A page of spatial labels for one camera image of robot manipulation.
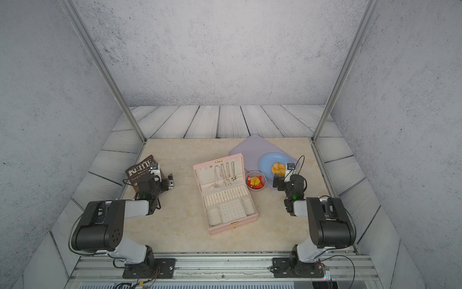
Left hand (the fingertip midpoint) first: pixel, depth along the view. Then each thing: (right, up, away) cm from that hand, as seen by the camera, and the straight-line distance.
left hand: (164, 173), depth 95 cm
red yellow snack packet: (+47, -5, +1) cm, 48 cm away
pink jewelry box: (+32, -11, -8) cm, 35 cm away
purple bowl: (+48, 0, +2) cm, 48 cm away
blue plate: (+57, +7, +15) cm, 59 cm away
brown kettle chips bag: (-17, +2, +10) cm, 19 cm away
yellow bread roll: (+61, +2, +7) cm, 62 cm away
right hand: (+63, +1, -1) cm, 63 cm away
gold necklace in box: (+34, +1, -8) cm, 34 cm away
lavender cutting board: (+48, +13, +20) cm, 53 cm away
